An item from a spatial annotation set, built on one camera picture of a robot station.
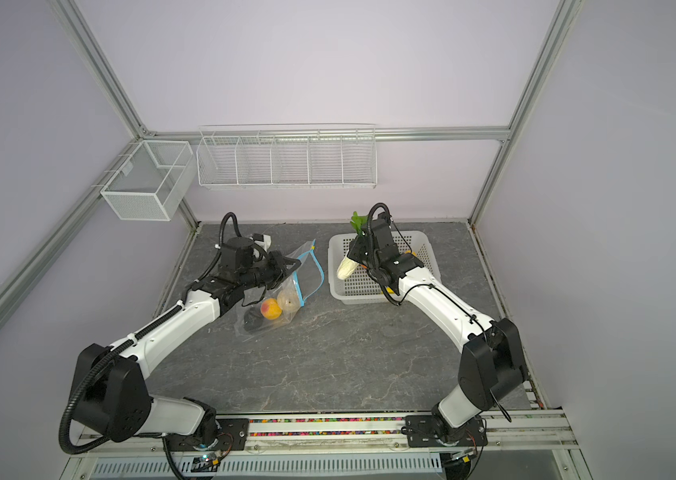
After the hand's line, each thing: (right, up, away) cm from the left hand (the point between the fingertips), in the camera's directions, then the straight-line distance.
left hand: (303, 265), depth 80 cm
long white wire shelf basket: (+4, +36, +18) cm, 40 cm away
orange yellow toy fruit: (-11, -14, +9) cm, 20 cm away
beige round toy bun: (-5, -10, +5) cm, 13 cm away
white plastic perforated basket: (+17, -8, +13) cm, 23 cm away
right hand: (+14, +5, +3) cm, 15 cm away
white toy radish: (+12, -1, 0) cm, 12 cm away
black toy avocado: (-17, -17, +9) cm, 25 cm away
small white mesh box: (-54, +27, +18) cm, 63 cm away
